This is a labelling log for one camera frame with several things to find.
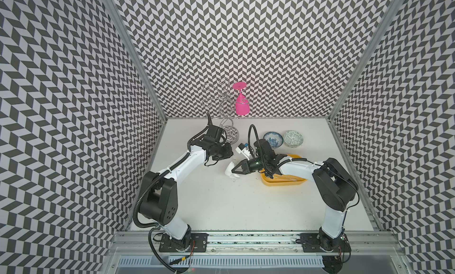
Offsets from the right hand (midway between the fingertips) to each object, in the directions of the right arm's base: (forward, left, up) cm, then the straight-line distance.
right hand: (233, 173), depth 83 cm
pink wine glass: (+33, -5, +15) cm, 37 cm away
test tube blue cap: (-1, 0, -1) cm, 1 cm away
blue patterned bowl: (+27, -24, -8) cm, 37 cm away
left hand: (+9, +1, +3) cm, 9 cm away
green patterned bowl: (+26, -35, -8) cm, 45 cm away
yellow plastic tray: (+3, -25, -13) cm, 28 cm away
